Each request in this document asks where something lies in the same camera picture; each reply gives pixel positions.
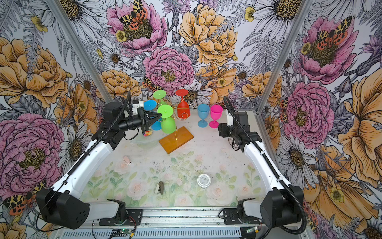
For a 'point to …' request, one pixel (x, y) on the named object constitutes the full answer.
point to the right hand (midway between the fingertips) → (224, 130)
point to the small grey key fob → (159, 188)
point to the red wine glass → (183, 109)
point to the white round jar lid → (204, 180)
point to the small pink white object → (127, 160)
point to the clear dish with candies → (147, 139)
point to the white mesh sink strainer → (235, 146)
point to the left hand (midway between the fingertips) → (162, 118)
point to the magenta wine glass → (216, 112)
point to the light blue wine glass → (203, 111)
